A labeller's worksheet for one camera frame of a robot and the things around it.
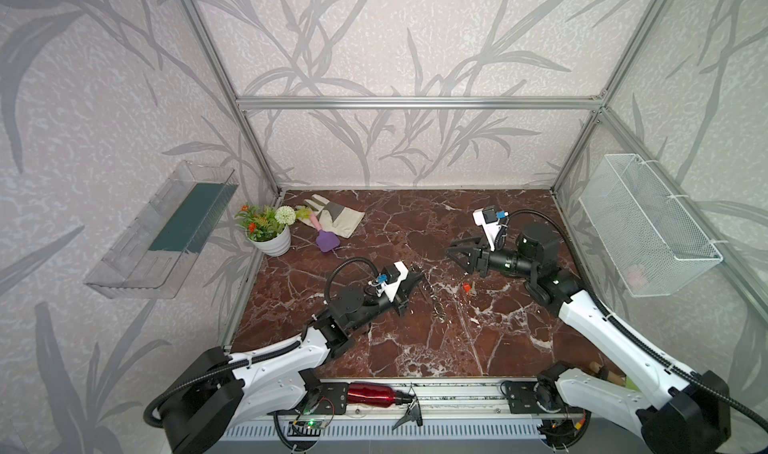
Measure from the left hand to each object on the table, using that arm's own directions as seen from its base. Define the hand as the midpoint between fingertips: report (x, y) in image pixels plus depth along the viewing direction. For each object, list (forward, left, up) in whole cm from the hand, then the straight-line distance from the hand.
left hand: (426, 270), depth 70 cm
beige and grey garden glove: (+35, +32, -25) cm, 54 cm away
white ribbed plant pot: (+18, +47, -19) cm, 54 cm away
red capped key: (+7, -15, -24) cm, 29 cm away
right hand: (+5, -6, +5) cm, 9 cm away
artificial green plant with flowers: (+19, +48, -8) cm, 52 cm away
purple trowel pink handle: (+25, +33, -26) cm, 49 cm away
